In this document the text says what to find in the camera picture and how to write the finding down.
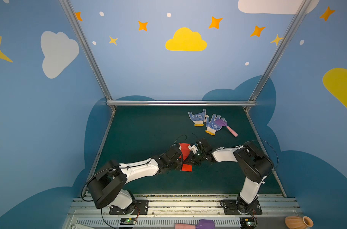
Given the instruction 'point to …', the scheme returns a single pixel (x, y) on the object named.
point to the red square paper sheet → (185, 150)
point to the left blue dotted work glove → (198, 119)
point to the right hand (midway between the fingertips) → (183, 161)
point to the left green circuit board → (127, 221)
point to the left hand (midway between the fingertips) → (183, 164)
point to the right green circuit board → (247, 222)
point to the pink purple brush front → (203, 223)
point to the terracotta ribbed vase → (298, 222)
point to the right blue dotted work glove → (211, 127)
